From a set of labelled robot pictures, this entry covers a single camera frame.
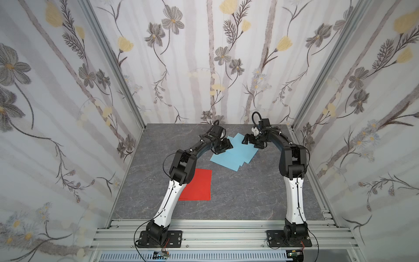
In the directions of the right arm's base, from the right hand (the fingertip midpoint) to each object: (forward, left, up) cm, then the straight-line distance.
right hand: (253, 139), depth 107 cm
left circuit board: (-65, +49, -3) cm, 81 cm away
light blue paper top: (-8, +5, -5) cm, 10 cm away
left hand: (-6, +14, -1) cm, 15 cm away
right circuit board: (-63, -13, -3) cm, 64 cm away
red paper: (-33, +33, -6) cm, 47 cm away
